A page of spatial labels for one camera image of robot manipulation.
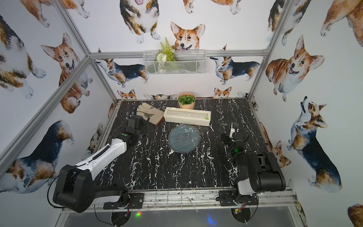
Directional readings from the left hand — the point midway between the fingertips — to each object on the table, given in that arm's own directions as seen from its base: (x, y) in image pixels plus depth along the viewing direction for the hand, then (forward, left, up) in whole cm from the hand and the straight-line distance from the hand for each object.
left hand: (141, 120), depth 87 cm
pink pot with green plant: (+19, -28, -2) cm, 34 cm away
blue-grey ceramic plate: (-5, -26, -15) cm, 30 cm away
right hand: (-2, -56, -8) cm, 57 cm away
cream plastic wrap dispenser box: (+10, -28, -9) cm, 31 cm away
